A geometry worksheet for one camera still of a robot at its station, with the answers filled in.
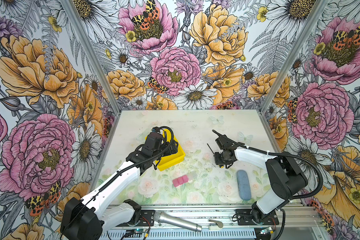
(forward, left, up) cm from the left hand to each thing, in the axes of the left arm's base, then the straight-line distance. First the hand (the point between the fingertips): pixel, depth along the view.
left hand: (170, 150), depth 81 cm
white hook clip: (-32, -21, -14) cm, 41 cm away
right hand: (-2, -29, -15) cm, 32 cm away
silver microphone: (-29, +4, -13) cm, 32 cm away
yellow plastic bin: (0, +4, -12) cm, 13 cm away
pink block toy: (-11, -5, -16) cm, 20 cm away
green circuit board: (-34, +17, -19) cm, 42 cm away
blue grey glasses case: (-14, -39, -13) cm, 44 cm away
